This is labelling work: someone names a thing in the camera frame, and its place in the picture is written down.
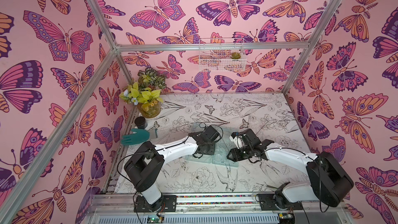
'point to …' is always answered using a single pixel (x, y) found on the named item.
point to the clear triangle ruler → (219, 156)
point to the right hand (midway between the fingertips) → (230, 154)
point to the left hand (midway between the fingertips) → (212, 148)
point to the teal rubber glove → (140, 135)
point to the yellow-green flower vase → (148, 102)
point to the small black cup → (140, 122)
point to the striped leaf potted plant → (150, 78)
